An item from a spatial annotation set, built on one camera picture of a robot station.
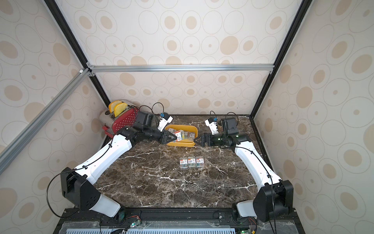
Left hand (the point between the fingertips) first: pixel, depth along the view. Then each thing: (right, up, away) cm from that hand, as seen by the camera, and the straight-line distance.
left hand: (177, 136), depth 74 cm
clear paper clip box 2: (+3, -18, +18) cm, 25 cm away
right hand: (+11, -3, +3) cm, 12 cm away
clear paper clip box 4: (+13, -17, +18) cm, 28 cm away
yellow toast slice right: (-40, +17, +21) cm, 48 cm away
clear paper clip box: (+1, 0, +2) cm, 2 cm away
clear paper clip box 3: (+8, -17, +18) cm, 26 cm away
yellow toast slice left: (-46, +19, +23) cm, 55 cm away
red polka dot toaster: (-43, +6, +18) cm, 47 cm away
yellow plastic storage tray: (+3, -6, +23) cm, 24 cm away
